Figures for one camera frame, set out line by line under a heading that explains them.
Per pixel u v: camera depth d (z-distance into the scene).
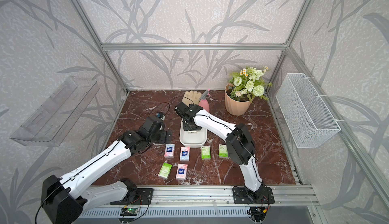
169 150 0.87
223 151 0.86
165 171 0.79
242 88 0.87
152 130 0.60
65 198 0.37
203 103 0.98
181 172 0.79
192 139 0.91
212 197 0.75
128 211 0.71
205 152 0.86
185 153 0.85
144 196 0.74
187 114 0.63
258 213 0.71
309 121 0.60
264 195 0.71
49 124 0.65
